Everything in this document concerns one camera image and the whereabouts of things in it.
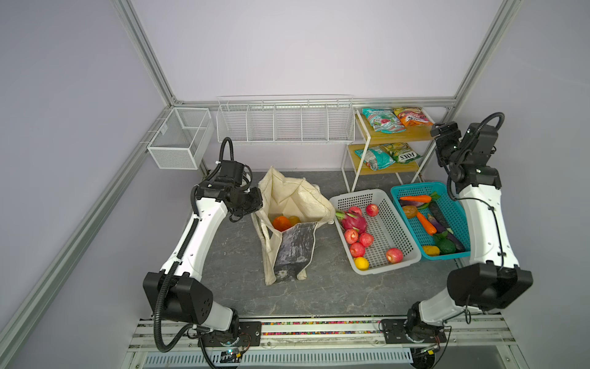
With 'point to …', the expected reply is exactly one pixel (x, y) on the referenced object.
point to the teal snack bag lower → (376, 157)
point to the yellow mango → (294, 220)
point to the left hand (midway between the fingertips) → (263, 206)
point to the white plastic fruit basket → (392, 245)
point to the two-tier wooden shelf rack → (353, 168)
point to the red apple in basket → (350, 236)
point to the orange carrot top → (420, 198)
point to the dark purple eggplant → (440, 217)
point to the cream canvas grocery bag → (286, 255)
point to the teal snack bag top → (383, 120)
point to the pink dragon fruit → (352, 218)
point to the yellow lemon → (361, 264)
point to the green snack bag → (401, 152)
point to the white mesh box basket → (185, 138)
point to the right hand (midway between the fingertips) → (436, 132)
